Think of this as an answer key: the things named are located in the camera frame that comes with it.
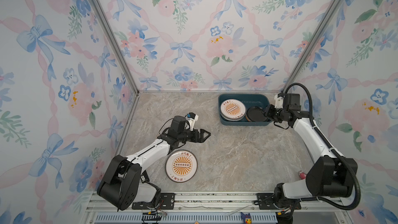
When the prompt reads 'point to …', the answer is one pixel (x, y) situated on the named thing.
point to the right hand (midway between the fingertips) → (265, 110)
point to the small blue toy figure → (246, 218)
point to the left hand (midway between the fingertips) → (205, 133)
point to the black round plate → (256, 114)
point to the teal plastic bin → (250, 100)
